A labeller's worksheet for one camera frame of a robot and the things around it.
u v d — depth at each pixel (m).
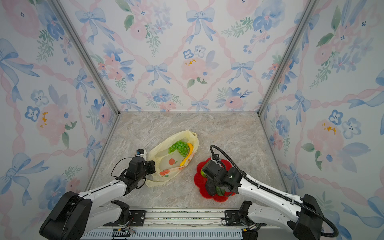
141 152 0.80
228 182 0.53
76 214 0.42
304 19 0.72
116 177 0.64
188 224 0.73
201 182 0.85
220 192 0.78
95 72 0.95
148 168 0.80
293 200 0.42
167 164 0.93
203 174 0.83
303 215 0.40
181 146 0.95
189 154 0.94
